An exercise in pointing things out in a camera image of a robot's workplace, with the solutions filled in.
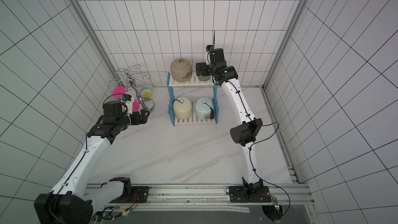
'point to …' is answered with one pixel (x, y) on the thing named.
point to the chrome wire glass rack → (136, 81)
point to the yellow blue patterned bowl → (146, 90)
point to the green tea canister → (203, 78)
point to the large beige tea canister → (181, 70)
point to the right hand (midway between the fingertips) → (197, 65)
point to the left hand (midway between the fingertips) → (140, 115)
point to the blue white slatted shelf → (195, 82)
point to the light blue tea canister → (204, 108)
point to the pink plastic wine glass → (119, 91)
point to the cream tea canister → (182, 108)
